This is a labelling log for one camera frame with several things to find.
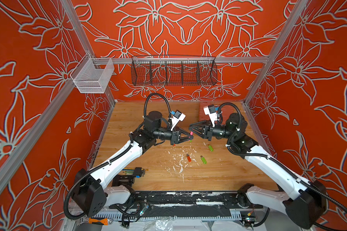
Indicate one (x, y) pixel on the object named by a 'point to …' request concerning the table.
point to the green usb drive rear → (210, 148)
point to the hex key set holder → (137, 172)
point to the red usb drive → (189, 158)
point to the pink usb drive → (191, 133)
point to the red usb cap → (174, 145)
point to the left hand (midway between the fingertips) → (191, 137)
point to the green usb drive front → (203, 159)
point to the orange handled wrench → (103, 221)
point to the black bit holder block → (127, 180)
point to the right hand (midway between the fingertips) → (191, 126)
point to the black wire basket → (173, 70)
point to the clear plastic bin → (87, 79)
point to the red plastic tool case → (226, 110)
